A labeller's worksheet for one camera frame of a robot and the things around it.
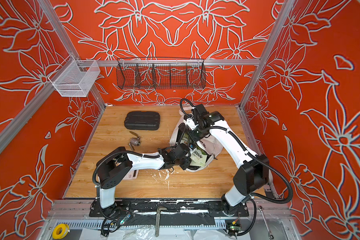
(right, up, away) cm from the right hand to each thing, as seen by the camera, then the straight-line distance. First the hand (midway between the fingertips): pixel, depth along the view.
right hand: (189, 136), depth 80 cm
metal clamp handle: (-16, -41, -11) cm, 46 cm away
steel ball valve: (-35, -5, +15) cm, 38 cm away
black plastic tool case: (-32, +8, +25) cm, 42 cm away
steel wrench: (+36, -43, -14) cm, 58 cm away
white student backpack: (+15, -7, +10) cm, 19 cm away
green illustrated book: (+5, -12, +6) cm, 15 cm away
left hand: (+2, -14, +8) cm, 16 cm away
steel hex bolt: (-38, -7, +16) cm, 42 cm away
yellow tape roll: (-61, -43, -12) cm, 76 cm away
